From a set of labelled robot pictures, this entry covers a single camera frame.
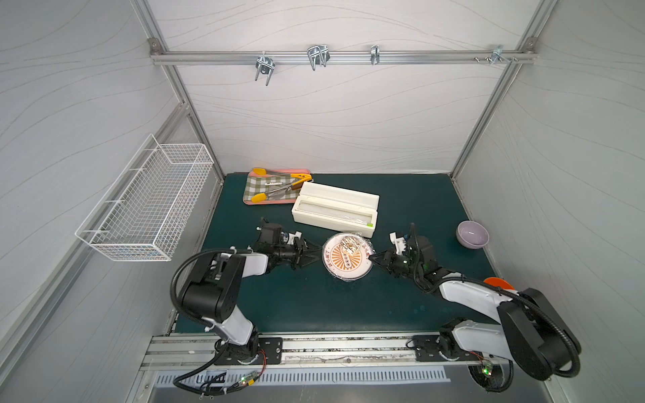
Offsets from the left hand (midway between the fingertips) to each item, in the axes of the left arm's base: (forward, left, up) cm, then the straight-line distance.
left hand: (322, 254), depth 85 cm
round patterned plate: (-1, -8, 0) cm, 8 cm away
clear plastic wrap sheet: (-1, -8, 0) cm, 8 cm away
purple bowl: (+14, -59, -8) cm, 61 cm away
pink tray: (+28, +20, -7) cm, 35 cm away
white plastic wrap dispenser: (+24, -8, -6) cm, 26 cm away
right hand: (0, -16, 0) cm, 16 cm away
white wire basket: (-2, +49, +23) cm, 54 cm away
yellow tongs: (+41, +13, -5) cm, 44 cm away
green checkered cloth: (+37, +24, -6) cm, 44 cm away
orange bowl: (-7, -60, -5) cm, 61 cm away
